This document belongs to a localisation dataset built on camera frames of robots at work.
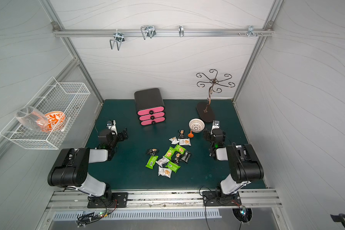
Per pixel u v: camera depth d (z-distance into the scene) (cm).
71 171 45
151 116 97
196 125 103
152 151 88
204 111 111
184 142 94
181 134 98
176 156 87
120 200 73
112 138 77
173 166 84
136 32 78
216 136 73
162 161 85
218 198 67
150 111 93
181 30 78
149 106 92
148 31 75
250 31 77
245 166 46
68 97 80
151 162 84
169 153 89
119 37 78
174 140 93
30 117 55
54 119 66
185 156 88
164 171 82
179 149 91
